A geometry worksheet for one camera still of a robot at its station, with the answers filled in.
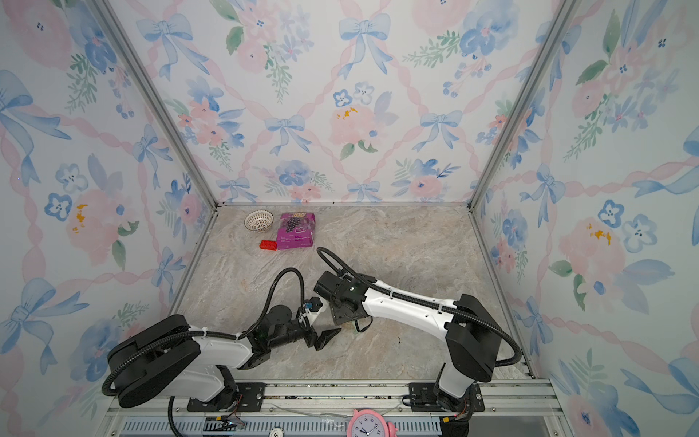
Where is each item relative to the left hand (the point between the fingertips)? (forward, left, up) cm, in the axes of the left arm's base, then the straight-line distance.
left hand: (334, 317), depth 82 cm
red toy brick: (+30, +27, -4) cm, 40 cm away
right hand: (+1, -4, +2) cm, 5 cm away
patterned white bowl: (+43, +34, -4) cm, 55 cm away
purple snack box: (+34, +16, 0) cm, 37 cm away
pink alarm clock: (-26, -10, -4) cm, 28 cm away
